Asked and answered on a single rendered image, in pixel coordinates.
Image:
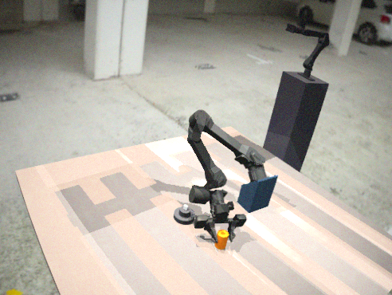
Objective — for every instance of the orange knob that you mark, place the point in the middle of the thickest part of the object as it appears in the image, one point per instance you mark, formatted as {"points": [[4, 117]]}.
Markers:
{"points": [[222, 239]]}

